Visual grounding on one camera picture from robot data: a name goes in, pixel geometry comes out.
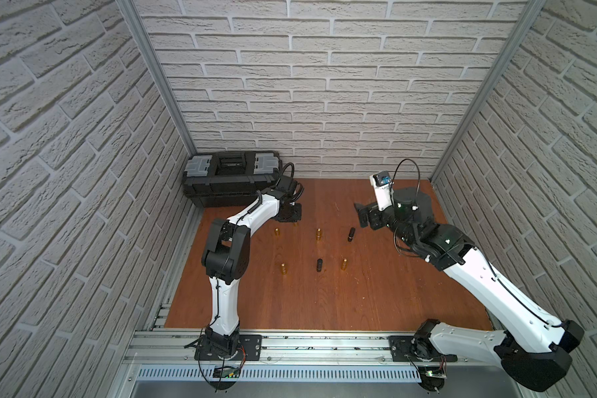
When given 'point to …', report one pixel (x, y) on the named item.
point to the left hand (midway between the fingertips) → (300, 213)
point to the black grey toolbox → (229, 179)
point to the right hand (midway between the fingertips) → (374, 198)
